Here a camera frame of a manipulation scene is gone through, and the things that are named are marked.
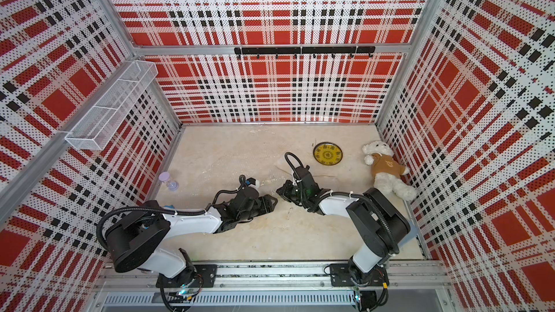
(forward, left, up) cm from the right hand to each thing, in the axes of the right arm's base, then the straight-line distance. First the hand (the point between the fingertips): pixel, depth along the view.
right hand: (277, 191), depth 88 cm
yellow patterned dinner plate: (+24, -24, -6) cm, 35 cm away
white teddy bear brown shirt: (+8, -47, +2) cm, 48 cm away
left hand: (-4, +1, -2) cm, 4 cm away
